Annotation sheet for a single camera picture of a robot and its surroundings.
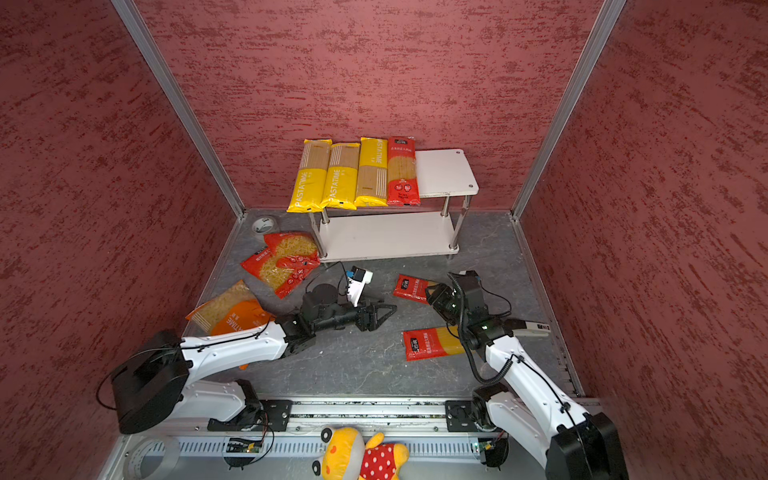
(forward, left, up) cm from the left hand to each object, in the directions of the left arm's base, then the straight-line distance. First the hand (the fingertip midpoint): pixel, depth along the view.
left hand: (389, 310), depth 76 cm
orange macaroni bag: (+4, +46, -11) cm, 48 cm away
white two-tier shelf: (+33, -14, +18) cm, 41 cm away
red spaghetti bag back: (+14, -9, -14) cm, 22 cm away
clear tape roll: (-31, +50, -15) cm, 61 cm away
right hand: (+6, -10, -4) cm, 12 cm away
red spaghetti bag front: (-3, -13, -13) cm, 19 cm away
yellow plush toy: (-30, +9, -9) cm, 33 cm away
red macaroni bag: (+21, +33, -7) cm, 40 cm away
